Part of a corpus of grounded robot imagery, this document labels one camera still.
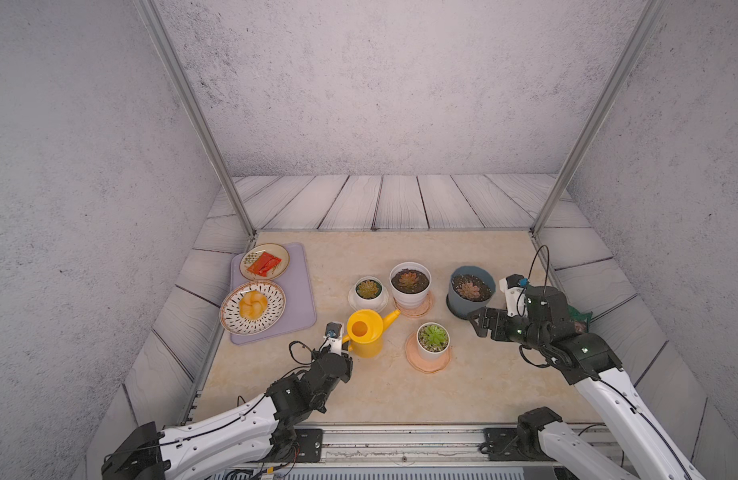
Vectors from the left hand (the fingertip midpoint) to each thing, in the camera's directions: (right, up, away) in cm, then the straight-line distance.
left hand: (350, 345), depth 81 cm
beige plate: (-39, +24, +30) cm, 55 cm away
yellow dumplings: (-32, +8, +15) cm, 36 cm away
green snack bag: (+70, +5, +15) cm, 71 cm away
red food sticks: (-33, +21, +27) cm, 47 cm away
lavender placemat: (-21, +14, +26) cm, 37 cm away
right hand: (+33, +9, -8) cm, 35 cm away
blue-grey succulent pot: (+36, +14, +10) cm, 40 cm away
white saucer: (+8, +7, +15) cm, 19 cm away
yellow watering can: (+5, +5, -5) cm, 9 cm away
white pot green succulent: (+22, +1, 0) cm, 22 cm away
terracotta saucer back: (+21, +6, +17) cm, 27 cm away
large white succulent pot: (+17, +16, +12) cm, 26 cm away
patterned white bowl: (-38, +4, +14) cm, 41 cm away
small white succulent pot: (+5, +12, +12) cm, 18 cm away
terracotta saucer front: (+21, -7, +5) cm, 23 cm away
